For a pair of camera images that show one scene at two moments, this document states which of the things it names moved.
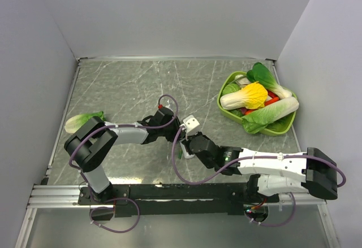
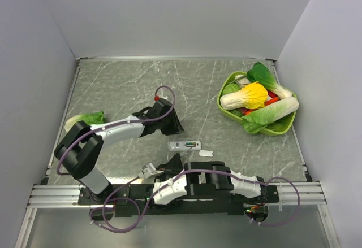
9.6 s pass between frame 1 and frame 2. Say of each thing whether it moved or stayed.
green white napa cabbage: stayed
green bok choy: stayed
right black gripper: moved
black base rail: stayed
